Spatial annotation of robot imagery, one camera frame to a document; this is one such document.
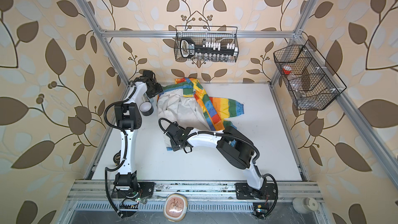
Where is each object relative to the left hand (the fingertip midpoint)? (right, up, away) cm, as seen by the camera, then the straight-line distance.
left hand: (160, 89), depth 109 cm
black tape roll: (-7, -13, -8) cm, 17 cm away
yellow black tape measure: (-16, -39, -27) cm, 50 cm away
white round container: (+73, -51, -46) cm, 100 cm away
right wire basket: (+88, +3, -27) cm, 93 cm away
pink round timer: (+19, -55, -41) cm, 71 cm away
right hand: (+15, -33, -21) cm, 42 cm away
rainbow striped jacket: (+13, -9, -2) cm, 16 cm away
